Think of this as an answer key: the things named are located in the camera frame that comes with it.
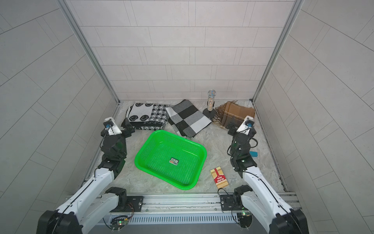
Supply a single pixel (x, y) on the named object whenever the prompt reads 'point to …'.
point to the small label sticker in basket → (174, 161)
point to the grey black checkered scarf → (186, 119)
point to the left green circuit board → (118, 223)
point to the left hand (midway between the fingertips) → (122, 118)
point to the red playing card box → (219, 178)
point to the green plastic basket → (154, 155)
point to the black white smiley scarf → (147, 116)
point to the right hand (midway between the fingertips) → (239, 117)
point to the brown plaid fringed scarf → (227, 110)
